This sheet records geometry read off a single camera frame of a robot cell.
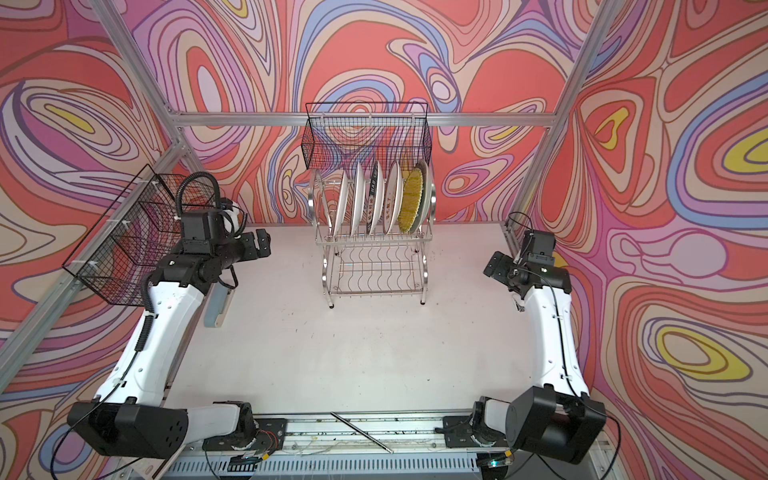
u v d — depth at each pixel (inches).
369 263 40.1
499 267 27.6
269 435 28.7
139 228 31.6
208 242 20.9
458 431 28.8
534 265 22.5
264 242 26.8
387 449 28.1
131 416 14.6
